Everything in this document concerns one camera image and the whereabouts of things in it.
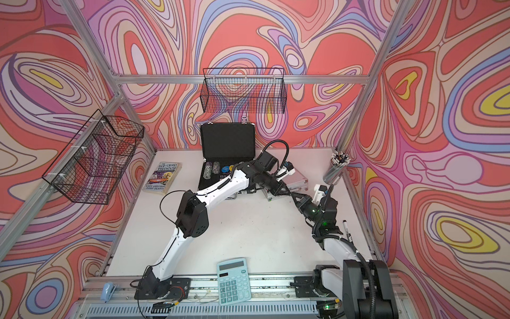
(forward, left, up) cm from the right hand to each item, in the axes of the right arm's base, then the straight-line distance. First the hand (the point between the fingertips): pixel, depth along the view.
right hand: (291, 198), depth 85 cm
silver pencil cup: (+15, -24, +5) cm, 29 cm away
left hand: (+2, 0, +2) cm, 3 cm away
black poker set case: (+35, +33, 0) cm, 48 cm away
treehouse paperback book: (+22, +66, -8) cm, 70 cm away
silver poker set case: (+7, -3, +2) cm, 8 cm away
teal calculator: (-29, +25, -10) cm, 40 cm away
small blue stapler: (-31, +71, -8) cm, 77 cm away
